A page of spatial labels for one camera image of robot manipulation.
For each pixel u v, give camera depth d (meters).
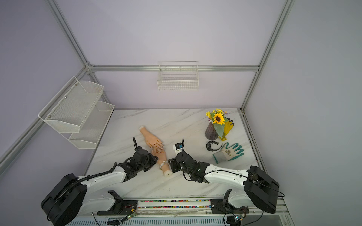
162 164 0.82
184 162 0.59
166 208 0.75
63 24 0.73
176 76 0.96
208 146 0.95
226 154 0.93
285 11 0.69
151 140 0.98
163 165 0.82
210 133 0.96
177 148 0.72
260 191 0.42
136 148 0.80
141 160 0.67
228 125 1.08
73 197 0.42
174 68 0.92
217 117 0.82
